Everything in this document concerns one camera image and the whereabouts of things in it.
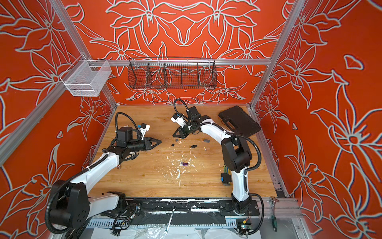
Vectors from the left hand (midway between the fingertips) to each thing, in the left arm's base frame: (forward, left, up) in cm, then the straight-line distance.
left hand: (160, 141), depth 80 cm
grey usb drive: (+12, -27, -16) cm, 34 cm away
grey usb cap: (+11, -7, -15) cm, 20 cm away
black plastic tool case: (+28, -48, -10) cm, 56 cm away
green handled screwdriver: (-31, -59, -15) cm, 68 cm away
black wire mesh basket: (+46, -1, +14) cm, 48 cm away
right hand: (+8, -7, -2) cm, 11 cm away
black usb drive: (+7, -18, -15) cm, 25 cm away
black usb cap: (+8, -4, -16) cm, 18 cm away
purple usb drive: (-5, -14, -16) cm, 22 cm away
